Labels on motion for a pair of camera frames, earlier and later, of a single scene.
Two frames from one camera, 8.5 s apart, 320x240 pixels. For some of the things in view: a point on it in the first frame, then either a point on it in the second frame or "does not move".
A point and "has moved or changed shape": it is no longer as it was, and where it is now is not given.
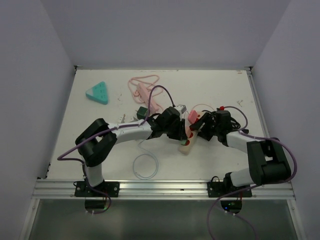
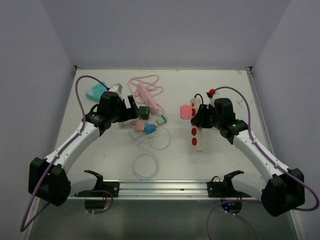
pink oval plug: [192, 116] has moved or changed shape
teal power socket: [98, 93] does not move
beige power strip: [191, 136] → [196, 135]
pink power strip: [145, 93] does not move
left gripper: [180, 134] → [133, 111]
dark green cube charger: [142, 113] does not move
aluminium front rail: [62, 189] does not move
